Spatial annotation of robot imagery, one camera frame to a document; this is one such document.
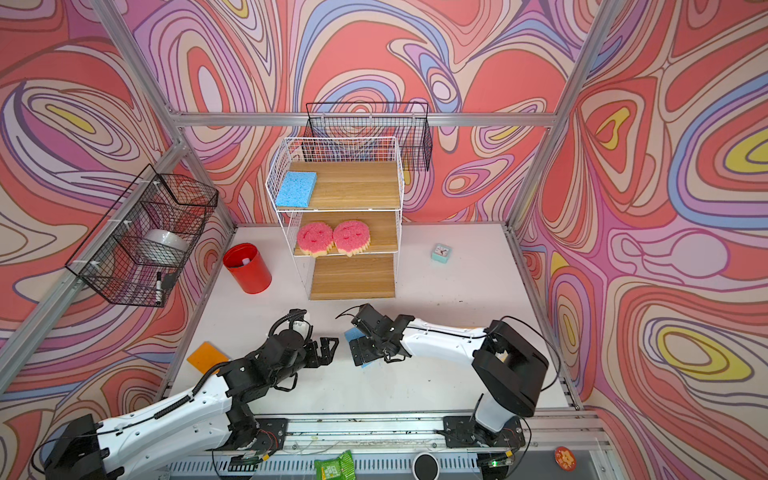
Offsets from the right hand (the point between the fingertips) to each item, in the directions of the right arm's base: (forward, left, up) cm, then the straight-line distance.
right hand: (370, 357), depth 84 cm
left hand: (+2, +10, +7) cm, 13 cm away
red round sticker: (-25, -47, -2) cm, 53 cm away
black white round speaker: (-26, -13, +3) cm, 29 cm away
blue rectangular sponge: (+8, +5, -2) cm, 10 cm away
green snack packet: (-26, +7, -1) cm, 26 cm away
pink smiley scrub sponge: (+23, +13, +26) cm, 37 cm away
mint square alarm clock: (+37, -26, +1) cm, 45 cm away
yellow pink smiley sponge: (+23, +4, +26) cm, 35 cm away
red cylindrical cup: (+25, +38, +12) cm, 47 cm away
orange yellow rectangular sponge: (+2, +48, -1) cm, 48 cm away
